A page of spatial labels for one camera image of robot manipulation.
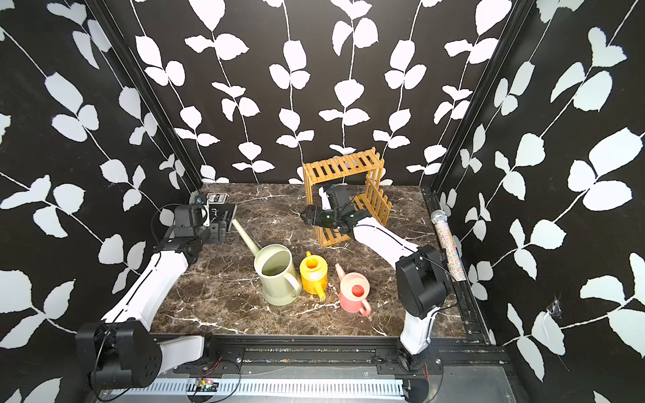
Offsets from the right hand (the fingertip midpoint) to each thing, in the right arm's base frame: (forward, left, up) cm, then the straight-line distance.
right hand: (305, 212), depth 87 cm
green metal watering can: (-24, +7, -4) cm, 25 cm away
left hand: (-5, +33, +1) cm, 34 cm away
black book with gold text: (+14, +40, -17) cm, 45 cm away
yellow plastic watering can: (-18, -3, -8) cm, 20 cm away
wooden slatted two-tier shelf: (+18, -27, -13) cm, 35 cm away
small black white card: (+21, +44, -16) cm, 51 cm away
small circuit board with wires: (-49, +27, -19) cm, 59 cm away
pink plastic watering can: (-24, -17, -9) cm, 30 cm away
